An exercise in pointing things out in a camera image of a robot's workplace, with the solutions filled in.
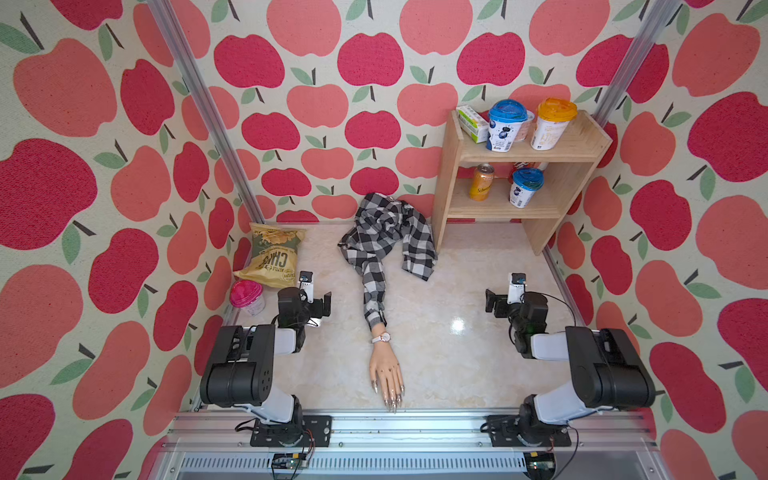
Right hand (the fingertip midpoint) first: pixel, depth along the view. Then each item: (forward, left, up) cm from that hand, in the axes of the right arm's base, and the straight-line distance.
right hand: (506, 295), depth 94 cm
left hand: (-5, +61, 0) cm, 61 cm away
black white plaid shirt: (+25, +43, +4) cm, 51 cm away
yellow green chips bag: (+6, +78, +4) cm, 79 cm away
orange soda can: (+26, +10, +24) cm, 37 cm away
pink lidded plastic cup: (-11, +79, +6) cm, 80 cm away
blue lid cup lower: (+26, -3, +26) cm, 36 cm away
